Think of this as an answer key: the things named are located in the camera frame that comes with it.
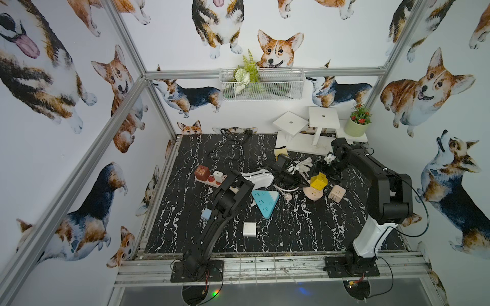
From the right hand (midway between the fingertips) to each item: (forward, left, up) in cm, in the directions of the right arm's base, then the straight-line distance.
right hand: (317, 175), depth 91 cm
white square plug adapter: (-23, +32, -6) cm, 40 cm away
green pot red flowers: (+19, -19, +14) cm, 31 cm away
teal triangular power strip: (-10, +25, -6) cm, 28 cm away
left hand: (-2, +4, -4) cm, 6 cm away
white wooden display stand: (+28, -5, -2) cm, 28 cm away
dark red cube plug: (+2, +56, 0) cm, 56 cm away
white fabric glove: (+10, +4, -7) cm, 13 cm away
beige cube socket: (-7, -9, -5) cm, 12 cm away
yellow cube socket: (-3, 0, 0) cm, 3 cm away
